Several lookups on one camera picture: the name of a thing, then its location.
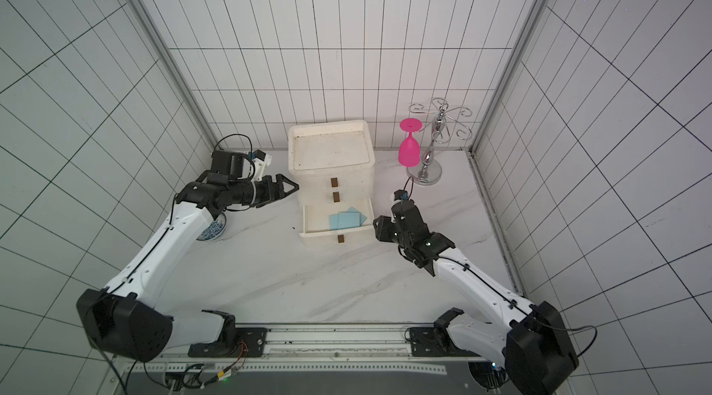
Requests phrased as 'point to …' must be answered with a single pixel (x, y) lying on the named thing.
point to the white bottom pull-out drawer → (316, 218)
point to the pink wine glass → (410, 151)
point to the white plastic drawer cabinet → (333, 162)
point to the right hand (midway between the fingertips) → (368, 225)
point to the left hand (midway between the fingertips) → (286, 193)
